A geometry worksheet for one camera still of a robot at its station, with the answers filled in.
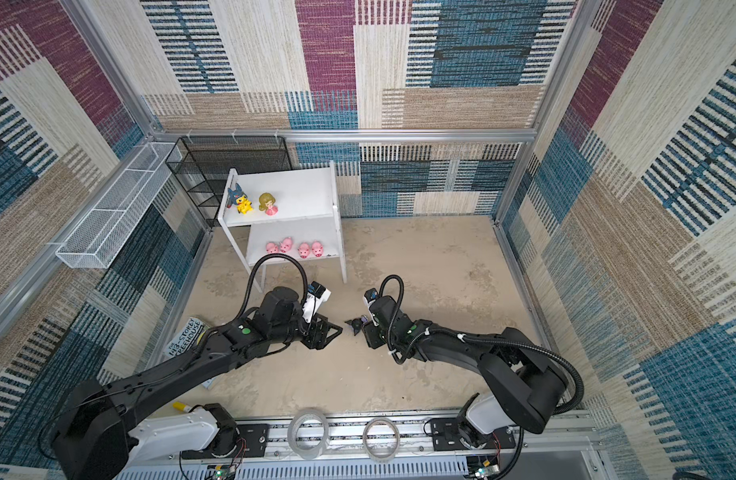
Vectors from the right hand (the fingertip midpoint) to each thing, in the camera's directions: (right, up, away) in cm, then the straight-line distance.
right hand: (374, 328), depth 89 cm
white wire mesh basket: (-65, +26, -18) cm, 72 cm away
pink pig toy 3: (-26, +24, +1) cm, 36 cm away
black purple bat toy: (-5, +1, +2) cm, 6 cm away
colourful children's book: (-55, -3, 0) cm, 55 cm away
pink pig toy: (-21, +23, 0) cm, 31 cm away
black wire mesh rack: (-58, +51, +14) cm, 79 cm away
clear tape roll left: (-18, -18, -14) cm, 29 cm away
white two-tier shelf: (-21, +31, -11) cm, 39 cm away
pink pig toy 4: (-17, +23, +1) cm, 29 cm away
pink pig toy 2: (-30, +23, +1) cm, 38 cm away
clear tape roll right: (-2, -22, -15) cm, 27 cm away
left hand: (-10, +5, -10) cm, 15 cm away
